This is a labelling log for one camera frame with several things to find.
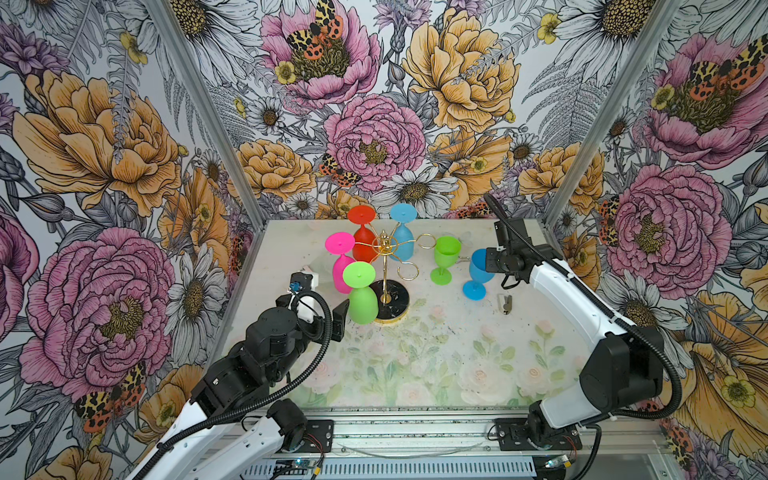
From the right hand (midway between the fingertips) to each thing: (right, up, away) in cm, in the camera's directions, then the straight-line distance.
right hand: (498, 266), depth 87 cm
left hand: (-44, -8, -20) cm, 49 cm away
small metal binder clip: (+5, -12, +10) cm, 17 cm away
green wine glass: (-14, +4, +5) cm, 15 cm away
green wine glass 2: (-37, -7, -13) cm, 40 cm away
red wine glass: (-37, +7, -10) cm, 39 cm away
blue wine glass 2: (-27, +7, +2) cm, 28 cm away
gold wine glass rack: (-30, -11, +12) cm, 34 cm away
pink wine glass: (-43, +6, -11) cm, 45 cm away
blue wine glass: (-3, -8, +13) cm, 16 cm away
